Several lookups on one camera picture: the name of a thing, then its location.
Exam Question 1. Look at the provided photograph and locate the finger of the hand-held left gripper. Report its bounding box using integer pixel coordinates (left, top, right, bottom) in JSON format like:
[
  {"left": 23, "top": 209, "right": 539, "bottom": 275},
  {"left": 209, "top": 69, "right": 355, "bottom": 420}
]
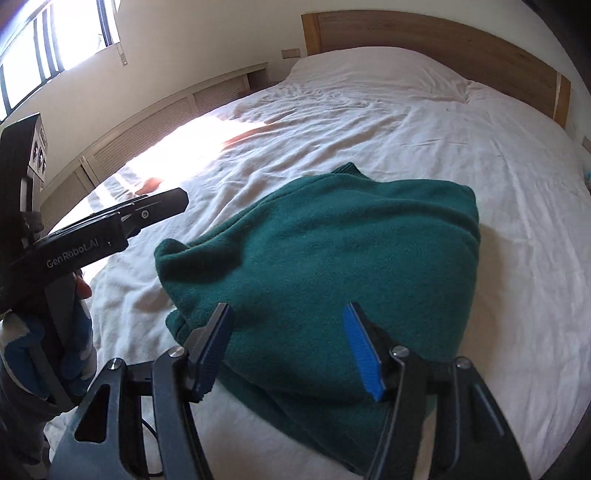
[{"left": 46, "top": 187, "right": 189, "bottom": 241}]

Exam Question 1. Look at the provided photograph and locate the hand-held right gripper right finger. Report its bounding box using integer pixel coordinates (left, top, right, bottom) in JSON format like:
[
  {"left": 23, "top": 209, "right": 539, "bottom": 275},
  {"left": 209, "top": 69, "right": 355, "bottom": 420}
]
[{"left": 342, "top": 302, "right": 532, "bottom": 480}]

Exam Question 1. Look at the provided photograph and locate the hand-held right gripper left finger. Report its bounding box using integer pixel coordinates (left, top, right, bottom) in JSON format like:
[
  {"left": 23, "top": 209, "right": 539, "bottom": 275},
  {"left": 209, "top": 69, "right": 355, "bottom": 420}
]
[{"left": 46, "top": 302, "right": 235, "bottom": 480}]

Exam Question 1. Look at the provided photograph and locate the green knit sweater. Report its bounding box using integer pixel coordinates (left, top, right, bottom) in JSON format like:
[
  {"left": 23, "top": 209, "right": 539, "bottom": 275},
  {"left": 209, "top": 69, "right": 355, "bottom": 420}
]
[{"left": 154, "top": 162, "right": 481, "bottom": 479}]

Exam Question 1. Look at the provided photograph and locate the person's left forearm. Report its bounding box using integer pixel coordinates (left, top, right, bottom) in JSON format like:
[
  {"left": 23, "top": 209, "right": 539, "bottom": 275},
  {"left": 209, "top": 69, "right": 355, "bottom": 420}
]
[{"left": 0, "top": 367, "right": 52, "bottom": 469}]

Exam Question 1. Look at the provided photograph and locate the person's left hand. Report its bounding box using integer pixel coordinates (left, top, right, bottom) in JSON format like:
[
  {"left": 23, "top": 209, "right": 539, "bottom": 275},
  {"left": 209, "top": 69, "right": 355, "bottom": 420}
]
[{"left": 0, "top": 271, "right": 99, "bottom": 404}]

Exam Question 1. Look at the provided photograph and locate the white slatted radiator cover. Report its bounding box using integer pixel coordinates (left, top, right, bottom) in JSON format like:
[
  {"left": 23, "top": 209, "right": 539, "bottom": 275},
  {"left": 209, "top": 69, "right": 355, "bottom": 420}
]
[{"left": 41, "top": 62, "right": 270, "bottom": 205}]

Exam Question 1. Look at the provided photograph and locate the bed with white duvet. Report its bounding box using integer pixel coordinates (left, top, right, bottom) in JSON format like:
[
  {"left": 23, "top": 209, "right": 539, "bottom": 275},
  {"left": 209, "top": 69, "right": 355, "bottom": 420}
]
[{"left": 44, "top": 46, "right": 591, "bottom": 480}]

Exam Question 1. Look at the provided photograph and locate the white pillow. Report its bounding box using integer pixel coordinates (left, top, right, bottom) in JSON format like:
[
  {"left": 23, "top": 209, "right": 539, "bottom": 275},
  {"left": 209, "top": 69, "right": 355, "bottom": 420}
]
[
  {"left": 287, "top": 46, "right": 472, "bottom": 104},
  {"left": 465, "top": 85, "right": 575, "bottom": 141}
]

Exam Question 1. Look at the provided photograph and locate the wooden headboard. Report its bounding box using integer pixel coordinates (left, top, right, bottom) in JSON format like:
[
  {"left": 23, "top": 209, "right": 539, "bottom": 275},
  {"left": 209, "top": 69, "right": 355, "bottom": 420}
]
[{"left": 301, "top": 10, "right": 572, "bottom": 129}]

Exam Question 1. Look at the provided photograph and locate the window with dark frame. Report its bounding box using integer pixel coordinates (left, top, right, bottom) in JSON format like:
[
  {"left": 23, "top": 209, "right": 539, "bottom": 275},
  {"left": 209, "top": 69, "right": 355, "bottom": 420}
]
[{"left": 0, "top": 0, "right": 122, "bottom": 120}]

